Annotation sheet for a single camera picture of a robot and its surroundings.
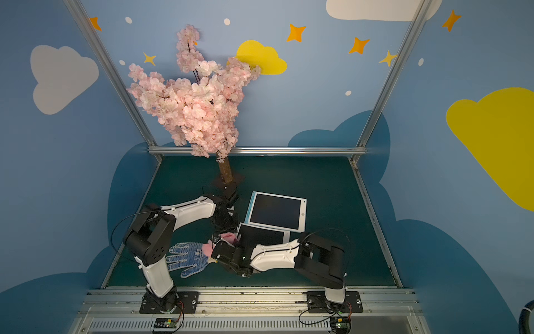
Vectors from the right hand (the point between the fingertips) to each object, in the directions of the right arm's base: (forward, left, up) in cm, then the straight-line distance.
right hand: (230, 250), depth 85 cm
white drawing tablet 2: (+10, -8, -4) cm, 13 cm away
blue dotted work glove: (-4, +14, -2) cm, 15 cm away
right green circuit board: (-22, -43, -6) cm, 49 cm away
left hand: (+11, -1, -2) cm, 11 cm away
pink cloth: (+4, +1, +4) cm, 6 cm away
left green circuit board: (-26, +19, -3) cm, 32 cm away
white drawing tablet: (+22, -19, -4) cm, 29 cm away
